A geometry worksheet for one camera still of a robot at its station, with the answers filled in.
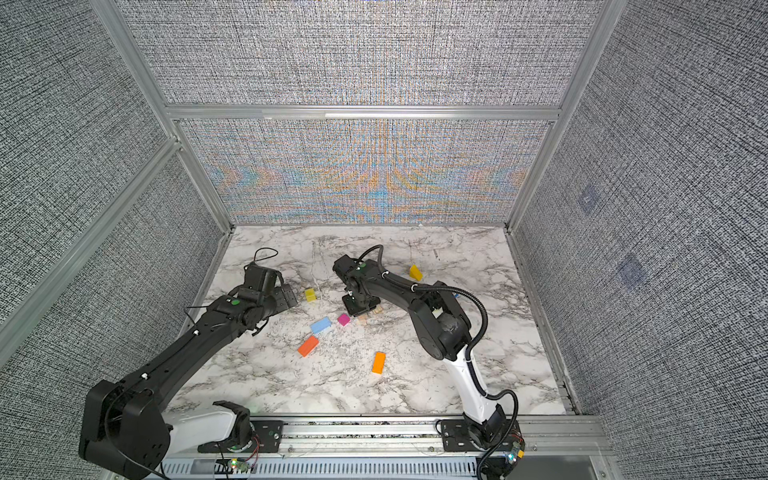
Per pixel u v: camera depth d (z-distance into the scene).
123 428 0.39
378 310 0.93
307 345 0.89
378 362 0.86
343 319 0.94
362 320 0.94
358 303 0.81
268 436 0.74
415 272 1.06
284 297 0.77
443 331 0.55
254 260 1.10
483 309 0.51
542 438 0.75
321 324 0.93
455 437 0.73
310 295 0.97
